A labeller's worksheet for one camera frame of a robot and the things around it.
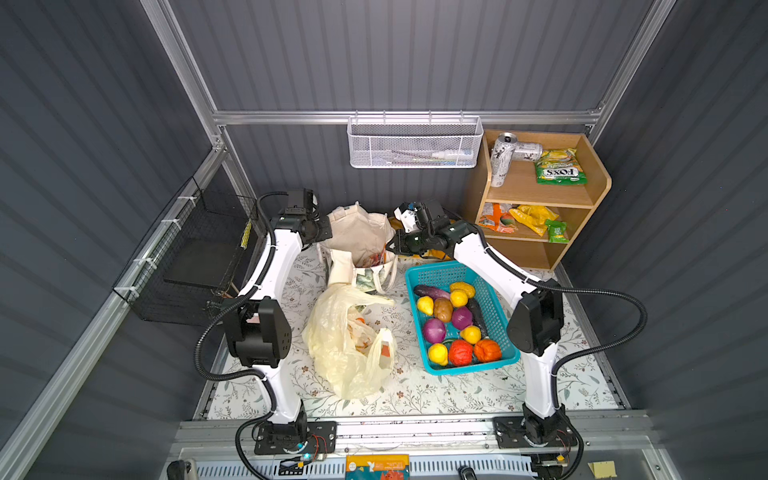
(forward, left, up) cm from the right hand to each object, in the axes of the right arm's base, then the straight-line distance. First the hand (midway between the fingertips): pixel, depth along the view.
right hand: (388, 248), depth 85 cm
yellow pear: (-8, -11, -18) cm, 23 cm away
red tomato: (-25, -19, -15) cm, 35 cm away
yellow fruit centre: (-19, -24, -17) cm, 35 cm away
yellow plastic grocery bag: (-27, +10, -10) cm, 31 cm away
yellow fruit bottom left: (-25, -14, -17) cm, 33 cm away
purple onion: (-18, -13, -17) cm, 28 cm away
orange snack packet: (+16, -34, -2) cm, 37 cm away
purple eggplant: (-3, -11, -18) cm, 21 cm away
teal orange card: (-50, +3, -21) cm, 54 cm away
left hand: (+7, +20, +1) cm, 22 cm away
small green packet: (+10, -53, -4) cm, 55 cm away
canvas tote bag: (+14, +11, -14) cm, 22 cm away
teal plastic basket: (+7, -14, -22) cm, 27 cm away
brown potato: (-11, -16, -17) cm, 26 cm away
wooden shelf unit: (+14, -44, +9) cm, 47 cm away
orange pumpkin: (-24, -27, -16) cm, 40 cm away
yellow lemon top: (-7, -22, -17) cm, 28 cm away
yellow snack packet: (+15, -47, -3) cm, 50 cm away
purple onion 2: (-14, -22, -17) cm, 31 cm away
